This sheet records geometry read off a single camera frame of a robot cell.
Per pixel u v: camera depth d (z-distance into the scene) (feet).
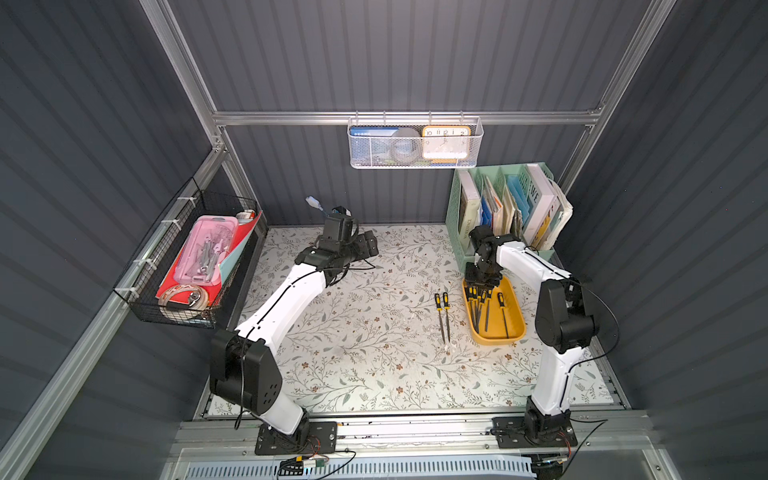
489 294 3.25
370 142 2.76
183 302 2.23
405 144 2.90
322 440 2.40
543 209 3.16
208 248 2.38
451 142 2.91
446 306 3.22
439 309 3.16
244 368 1.45
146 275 2.05
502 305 3.17
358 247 2.47
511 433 2.41
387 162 2.92
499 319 3.08
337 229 2.04
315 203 3.17
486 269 2.66
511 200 3.18
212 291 2.23
